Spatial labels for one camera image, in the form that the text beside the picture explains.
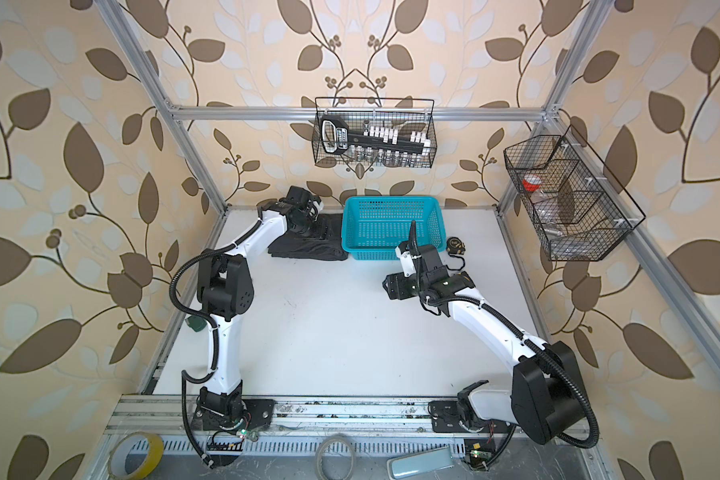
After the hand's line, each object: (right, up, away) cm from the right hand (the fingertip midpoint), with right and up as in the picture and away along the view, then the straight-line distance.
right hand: (397, 283), depth 84 cm
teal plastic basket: (-6, +18, +31) cm, 36 cm away
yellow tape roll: (-64, -35, -17) cm, 75 cm away
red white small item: (+37, +28, -4) cm, 46 cm away
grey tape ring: (-20, -39, -13) cm, 46 cm away
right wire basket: (+44, +20, -11) cm, 50 cm away
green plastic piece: (-61, -13, +5) cm, 62 cm away
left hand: (-22, +16, +14) cm, 30 cm away
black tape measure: (+22, +10, +20) cm, 32 cm away
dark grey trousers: (-23, +10, +17) cm, 30 cm away
